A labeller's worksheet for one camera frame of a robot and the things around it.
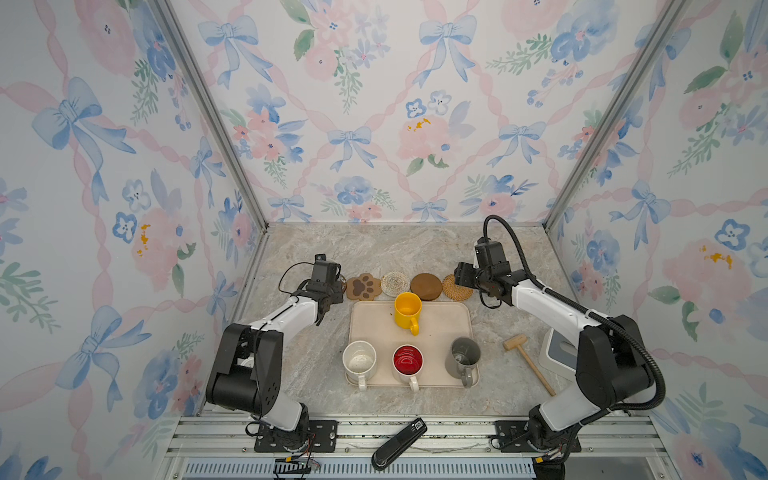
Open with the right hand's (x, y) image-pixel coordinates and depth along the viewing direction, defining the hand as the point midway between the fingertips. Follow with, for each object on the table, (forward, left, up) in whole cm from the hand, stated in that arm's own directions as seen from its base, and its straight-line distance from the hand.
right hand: (463, 270), depth 92 cm
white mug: (-24, +31, -10) cm, 41 cm away
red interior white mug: (-25, +17, -10) cm, 32 cm away
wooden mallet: (-18, -15, -11) cm, 26 cm away
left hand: (-3, +42, -4) cm, 42 cm away
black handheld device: (-45, +21, -7) cm, 50 cm away
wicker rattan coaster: (0, +2, -11) cm, 11 cm away
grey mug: (-24, +2, -6) cm, 25 cm away
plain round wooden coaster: (+1, +10, -10) cm, 14 cm away
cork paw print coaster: (0, +32, -10) cm, 34 cm away
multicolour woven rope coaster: (+3, +21, -11) cm, 24 cm away
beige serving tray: (-25, +25, -3) cm, 36 cm away
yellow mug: (-9, +17, -10) cm, 22 cm away
